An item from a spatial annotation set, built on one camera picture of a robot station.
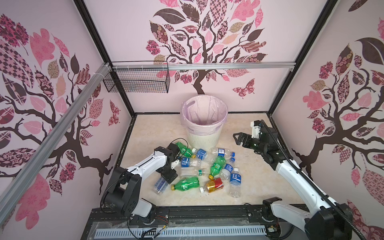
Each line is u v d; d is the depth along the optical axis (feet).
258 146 2.15
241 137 2.30
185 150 3.04
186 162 2.86
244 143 2.29
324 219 1.24
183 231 2.29
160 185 2.59
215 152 3.12
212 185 2.59
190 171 3.00
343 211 1.26
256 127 2.30
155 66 2.99
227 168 2.78
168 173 2.49
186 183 2.60
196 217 2.44
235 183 2.61
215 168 2.80
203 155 2.97
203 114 3.29
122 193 1.41
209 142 2.91
